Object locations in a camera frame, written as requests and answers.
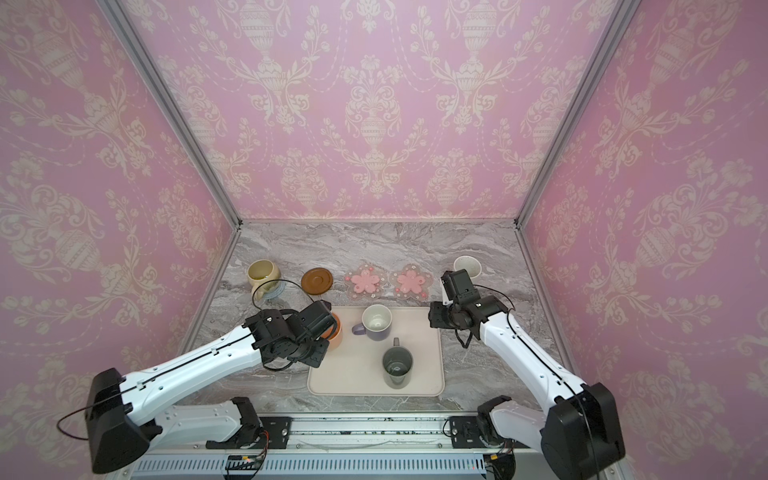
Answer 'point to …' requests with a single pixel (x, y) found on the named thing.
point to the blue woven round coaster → (277, 292)
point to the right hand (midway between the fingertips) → (438, 314)
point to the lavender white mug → (376, 321)
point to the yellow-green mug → (260, 271)
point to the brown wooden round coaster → (317, 281)
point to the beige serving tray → (355, 366)
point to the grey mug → (398, 362)
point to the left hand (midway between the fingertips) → (319, 354)
